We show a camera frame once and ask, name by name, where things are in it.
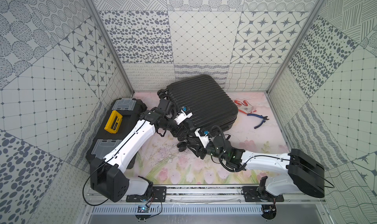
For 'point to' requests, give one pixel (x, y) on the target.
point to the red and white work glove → (245, 107)
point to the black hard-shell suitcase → (212, 104)
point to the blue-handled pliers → (264, 118)
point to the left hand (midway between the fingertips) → (189, 130)
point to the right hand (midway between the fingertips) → (191, 143)
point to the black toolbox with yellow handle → (122, 117)
